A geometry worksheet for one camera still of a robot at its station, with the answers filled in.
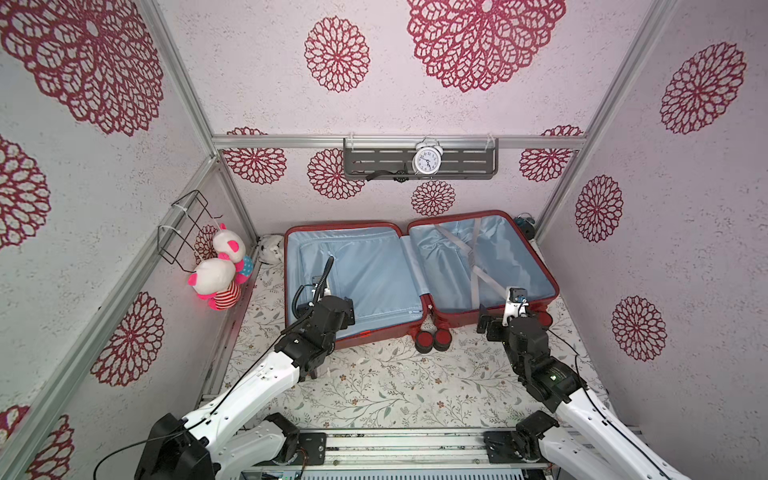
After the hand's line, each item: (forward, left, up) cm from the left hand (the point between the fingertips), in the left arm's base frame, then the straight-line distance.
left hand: (331, 303), depth 82 cm
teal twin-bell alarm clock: (+44, -71, -12) cm, 84 cm away
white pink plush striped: (+7, +35, +1) cm, 35 cm away
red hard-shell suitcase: (+11, -27, -4) cm, 30 cm away
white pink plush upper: (+19, +33, +2) cm, 38 cm away
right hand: (-3, -44, +4) cm, 45 cm away
